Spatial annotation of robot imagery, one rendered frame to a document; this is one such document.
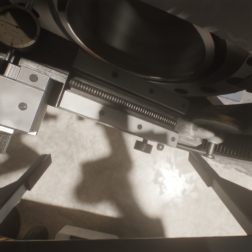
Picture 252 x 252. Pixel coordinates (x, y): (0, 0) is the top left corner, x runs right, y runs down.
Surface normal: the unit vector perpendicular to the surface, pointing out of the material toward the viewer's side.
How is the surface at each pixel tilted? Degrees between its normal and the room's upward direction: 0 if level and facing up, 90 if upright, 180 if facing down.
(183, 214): 0
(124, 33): 29
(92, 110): 25
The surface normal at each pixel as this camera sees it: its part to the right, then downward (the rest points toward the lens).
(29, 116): 0.30, 0.02
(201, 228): -0.11, -0.12
